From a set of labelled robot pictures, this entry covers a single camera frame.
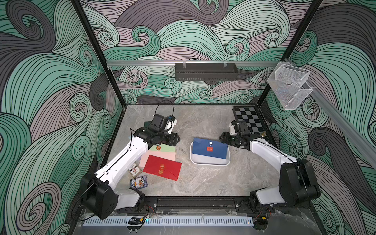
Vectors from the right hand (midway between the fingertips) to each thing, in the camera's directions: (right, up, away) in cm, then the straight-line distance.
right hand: (225, 139), depth 90 cm
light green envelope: (-40, -6, +5) cm, 41 cm away
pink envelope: (-51, -10, +2) cm, 52 cm away
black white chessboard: (+25, +16, +20) cm, 36 cm away
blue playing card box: (-51, -23, -10) cm, 57 cm away
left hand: (-30, +3, -12) cm, 33 cm away
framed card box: (-55, -17, -6) cm, 58 cm away
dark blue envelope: (-10, -6, 0) cm, 11 cm away
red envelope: (-38, -17, -4) cm, 42 cm away
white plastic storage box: (-16, -13, 0) cm, 20 cm away
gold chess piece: (+27, +2, +5) cm, 28 cm away
